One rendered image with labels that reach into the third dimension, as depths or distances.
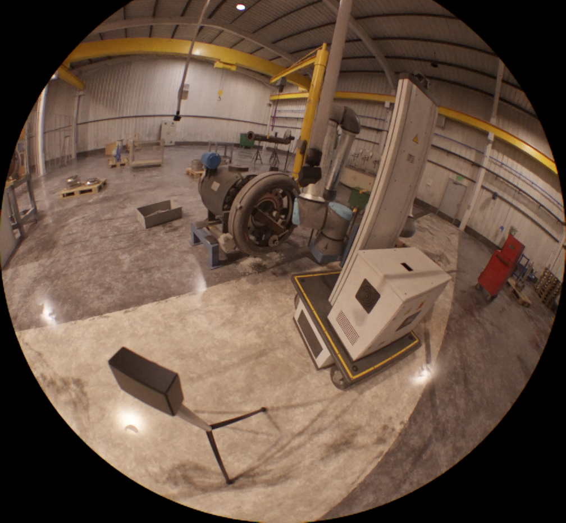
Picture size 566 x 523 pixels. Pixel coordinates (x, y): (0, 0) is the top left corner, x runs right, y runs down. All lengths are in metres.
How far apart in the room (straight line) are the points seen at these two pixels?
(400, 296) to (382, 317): 0.14
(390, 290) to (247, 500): 1.27
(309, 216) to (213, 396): 1.18
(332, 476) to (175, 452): 0.82
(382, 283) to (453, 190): 10.86
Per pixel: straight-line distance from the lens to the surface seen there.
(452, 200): 11.57
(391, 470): 1.55
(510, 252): 4.19
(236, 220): 1.41
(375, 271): 0.89
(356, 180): 7.75
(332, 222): 1.07
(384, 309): 0.88
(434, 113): 1.32
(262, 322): 1.54
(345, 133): 1.19
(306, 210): 1.04
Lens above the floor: 1.24
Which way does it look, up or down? 29 degrees down
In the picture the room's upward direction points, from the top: 12 degrees clockwise
